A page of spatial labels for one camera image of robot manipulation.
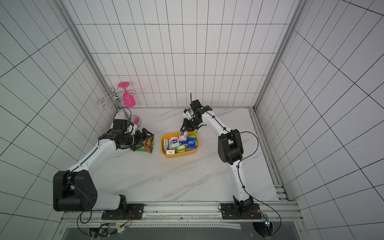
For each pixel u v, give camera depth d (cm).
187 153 90
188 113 91
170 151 88
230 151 58
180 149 89
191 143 90
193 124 83
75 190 44
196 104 81
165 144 92
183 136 87
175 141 94
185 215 73
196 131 89
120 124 68
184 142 90
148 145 93
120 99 90
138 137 76
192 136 95
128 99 88
